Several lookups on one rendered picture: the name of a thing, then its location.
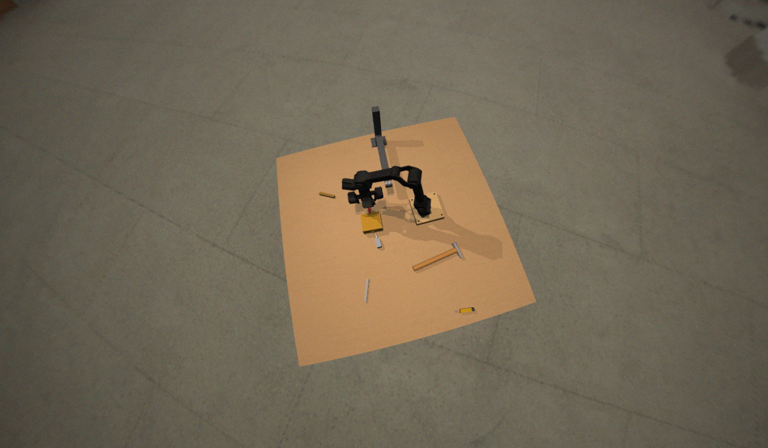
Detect hammer with wooden handle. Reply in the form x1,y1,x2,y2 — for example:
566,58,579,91
413,242,462,271

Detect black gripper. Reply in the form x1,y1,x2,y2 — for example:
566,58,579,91
347,187,383,204

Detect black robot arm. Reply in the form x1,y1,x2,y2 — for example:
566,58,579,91
342,166,431,218

